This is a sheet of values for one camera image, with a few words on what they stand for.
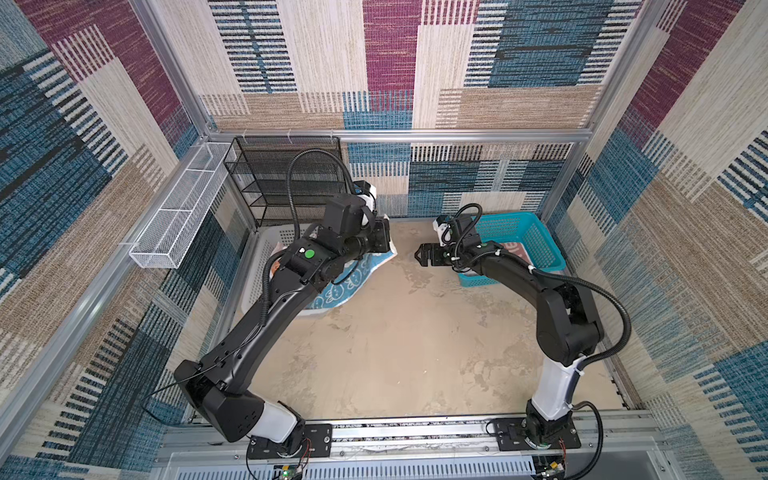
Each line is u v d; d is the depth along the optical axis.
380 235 0.60
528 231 1.09
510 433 0.74
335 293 0.84
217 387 0.39
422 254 0.86
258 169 1.04
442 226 0.85
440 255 0.84
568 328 0.50
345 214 0.48
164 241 0.90
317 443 0.74
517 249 1.07
